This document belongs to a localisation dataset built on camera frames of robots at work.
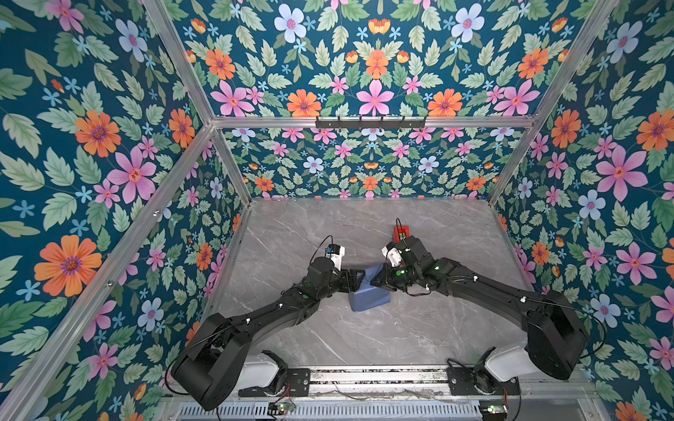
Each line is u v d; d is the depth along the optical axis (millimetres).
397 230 1045
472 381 734
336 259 767
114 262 554
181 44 751
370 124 918
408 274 690
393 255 764
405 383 750
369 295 802
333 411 766
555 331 422
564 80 802
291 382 735
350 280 753
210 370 411
